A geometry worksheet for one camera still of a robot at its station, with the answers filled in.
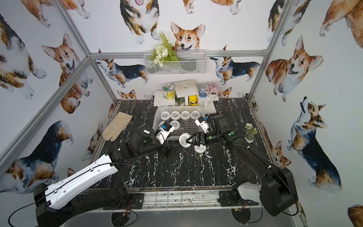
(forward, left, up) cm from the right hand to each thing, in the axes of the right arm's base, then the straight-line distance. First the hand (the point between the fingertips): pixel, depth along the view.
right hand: (193, 137), depth 74 cm
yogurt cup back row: (+26, +21, -14) cm, 36 cm away
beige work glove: (+24, +55, -20) cm, 64 cm away
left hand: (-2, +9, +5) cm, 10 cm away
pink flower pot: (+33, -13, +3) cm, 36 cm away
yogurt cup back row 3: (-2, +6, 0) cm, 6 cm away
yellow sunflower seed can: (+35, +16, +1) cm, 38 cm away
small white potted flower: (+11, -36, -13) cm, 40 cm away
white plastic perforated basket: (+22, +4, -21) cm, 31 cm away
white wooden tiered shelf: (+37, +6, +1) cm, 37 cm away
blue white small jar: (+36, -6, 0) cm, 37 cm away
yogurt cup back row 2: (+26, +6, -14) cm, 30 cm away
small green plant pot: (+39, +10, -13) cm, 43 cm away
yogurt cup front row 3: (+19, +22, -14) cm, 32 cm away
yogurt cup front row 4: (0, -4, -15) cm, 15 cm away
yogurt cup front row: (+26, +13, -15) cm, 33 cm away
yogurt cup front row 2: (+27, -1, -15) cm, 31 cm away
